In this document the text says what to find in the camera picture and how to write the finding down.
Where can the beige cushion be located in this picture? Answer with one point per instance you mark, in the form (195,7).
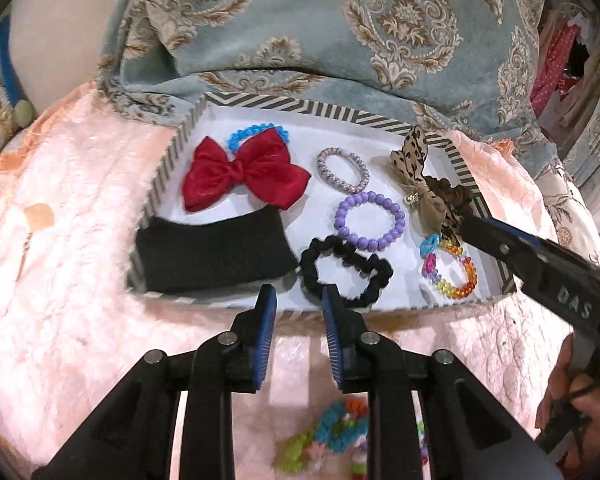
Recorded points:
(60,35)

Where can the red hair bow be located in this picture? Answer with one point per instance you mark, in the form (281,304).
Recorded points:
(240,170)

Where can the striped cardboard box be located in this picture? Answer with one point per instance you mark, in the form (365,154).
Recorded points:
(410,280)

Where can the teal damask blanket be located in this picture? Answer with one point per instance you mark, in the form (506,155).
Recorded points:
(305,30)

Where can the cream floral cloth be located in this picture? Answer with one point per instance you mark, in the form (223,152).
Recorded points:
(565,200)

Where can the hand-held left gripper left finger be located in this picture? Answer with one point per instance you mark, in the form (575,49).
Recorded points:
(265,337)

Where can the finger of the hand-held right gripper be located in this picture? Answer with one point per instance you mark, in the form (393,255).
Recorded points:
(495,245)

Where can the black knit headband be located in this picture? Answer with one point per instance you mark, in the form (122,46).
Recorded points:
(215,255)

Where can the person's right hand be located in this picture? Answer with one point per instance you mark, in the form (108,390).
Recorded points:
(560,380)

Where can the green and blue plush toy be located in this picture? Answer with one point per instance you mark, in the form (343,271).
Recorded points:
(12,75)

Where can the leopard print hair bow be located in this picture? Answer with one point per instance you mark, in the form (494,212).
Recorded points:
(415,160)

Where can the black scrunchie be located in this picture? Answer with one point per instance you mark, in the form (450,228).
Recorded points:
(320,255)

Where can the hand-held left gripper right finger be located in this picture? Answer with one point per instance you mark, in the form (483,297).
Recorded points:
(332,340)

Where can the hanging clothes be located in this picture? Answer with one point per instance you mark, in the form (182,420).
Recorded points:
(565,45)

